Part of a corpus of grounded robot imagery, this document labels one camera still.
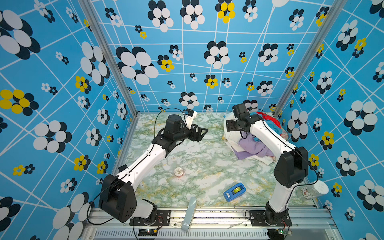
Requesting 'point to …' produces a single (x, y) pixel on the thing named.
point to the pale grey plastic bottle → (190, 214)
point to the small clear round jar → (178, 171)
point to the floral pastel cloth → (284, 134)
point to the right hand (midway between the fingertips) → (234, 125)
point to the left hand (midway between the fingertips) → (203, 127)
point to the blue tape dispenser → (234, 192)
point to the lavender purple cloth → (249, 147)
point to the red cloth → (267, 117)
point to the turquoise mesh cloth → (272, 126)
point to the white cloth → (232, 138)
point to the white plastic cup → (319, 189)
